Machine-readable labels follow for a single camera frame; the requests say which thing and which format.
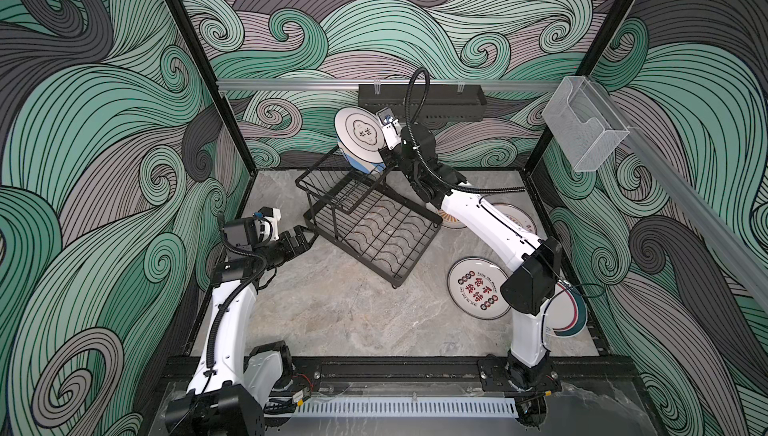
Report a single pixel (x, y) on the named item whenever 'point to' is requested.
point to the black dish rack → (374, 219)
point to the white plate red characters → (474, 285)
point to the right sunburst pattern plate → (516, 215)
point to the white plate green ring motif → (359, 133)
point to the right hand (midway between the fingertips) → (391, 129)
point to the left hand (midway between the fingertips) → (307, 236)
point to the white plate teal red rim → (566, 311)
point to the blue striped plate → (361, 165)
